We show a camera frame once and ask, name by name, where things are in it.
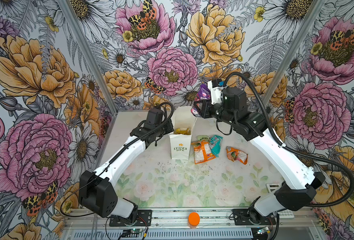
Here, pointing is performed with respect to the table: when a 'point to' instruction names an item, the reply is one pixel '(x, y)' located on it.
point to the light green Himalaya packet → (203, 137)
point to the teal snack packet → (215, 144)
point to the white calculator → (286, 213)
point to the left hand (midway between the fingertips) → (172, 129)
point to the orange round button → (194, 218)
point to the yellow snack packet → (178, 131)
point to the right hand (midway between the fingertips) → (197, 108)
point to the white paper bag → (183, 119)
